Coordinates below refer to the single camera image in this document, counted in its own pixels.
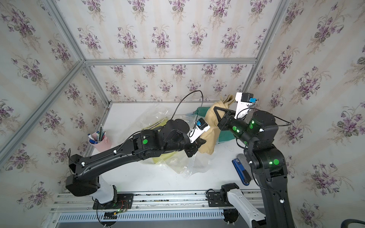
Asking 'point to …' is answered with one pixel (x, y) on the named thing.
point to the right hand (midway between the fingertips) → (219, 108)
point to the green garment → (224, 135)
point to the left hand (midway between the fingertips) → (206, 140)
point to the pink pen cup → (100, 142)
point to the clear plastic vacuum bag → (158, 116)
